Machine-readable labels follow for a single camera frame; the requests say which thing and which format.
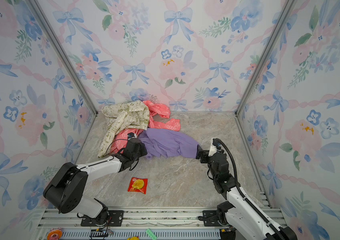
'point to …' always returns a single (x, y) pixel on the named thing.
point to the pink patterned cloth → (155, 109)
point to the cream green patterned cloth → (122, 116)
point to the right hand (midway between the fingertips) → (206, 145)
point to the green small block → (151, 234)
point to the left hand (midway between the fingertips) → (146, 145)
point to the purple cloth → (165, 143)
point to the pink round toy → (54, 234)
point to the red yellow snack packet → (138, 185)
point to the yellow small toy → (133, 238)
